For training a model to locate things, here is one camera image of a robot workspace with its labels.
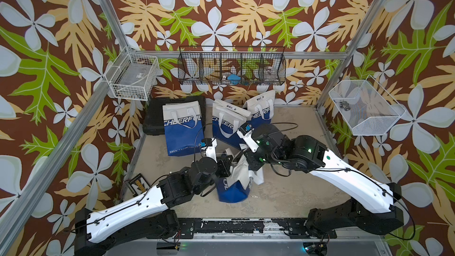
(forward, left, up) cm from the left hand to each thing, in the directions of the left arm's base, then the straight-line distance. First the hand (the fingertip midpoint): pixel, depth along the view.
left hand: (235, 157), depth 66 cm
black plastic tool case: (+35, +48, -23) cm, 64 cm away
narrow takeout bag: (+24, +4, -7) cm, 26 cm away
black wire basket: (+56, +1, +3) cm, 57 cm away
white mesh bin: (+25, -62, +2) cm, 66 cm away
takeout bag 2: (+33, -15, -8) cm, 37 cm away
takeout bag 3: (-8, 0, -10) cm, 13 cm away
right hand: (0, -2, +3) cm, 3 cm away
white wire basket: (+39, +50, +8) cm, 64 cm away
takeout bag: (+22, +25, -10) cm, 35 cm away
